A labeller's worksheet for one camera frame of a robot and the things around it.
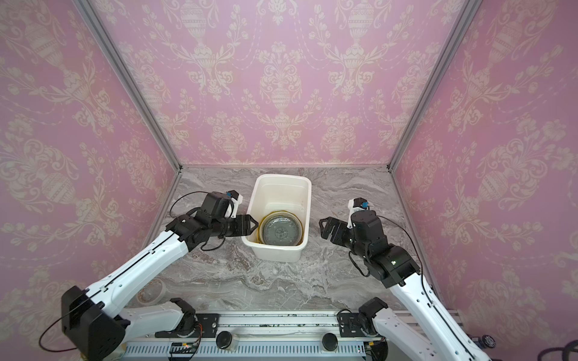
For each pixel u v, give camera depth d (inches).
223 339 25.0
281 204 42.7
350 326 28.7
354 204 25.2
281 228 36.0
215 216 23.8
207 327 29.1
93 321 14.7
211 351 25.5
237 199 28.8
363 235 20.9
